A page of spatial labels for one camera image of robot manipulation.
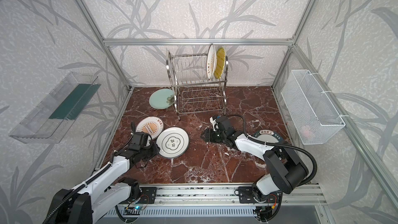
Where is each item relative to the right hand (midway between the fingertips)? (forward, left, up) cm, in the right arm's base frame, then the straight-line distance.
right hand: (203, 131), depth 87 cm
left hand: (-5, +24, -5) cm, 25 cm away
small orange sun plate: (+9, +33, -8) cm, 36 cm away
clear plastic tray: (-6, +62, +24) cm, 67 cm away
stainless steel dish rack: (+36, +8, -6) cm, 37 cm away
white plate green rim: (+1, -39, -8) cm, 40 cm away
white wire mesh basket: (-7, -46, +26) cm, 53 cm away
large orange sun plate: (+35, -5, +22) cm, 41 cm away
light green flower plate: (+31, +32, -8) cm, 45 cm away
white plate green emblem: (-3, +18, -8) cm, 20 cm away
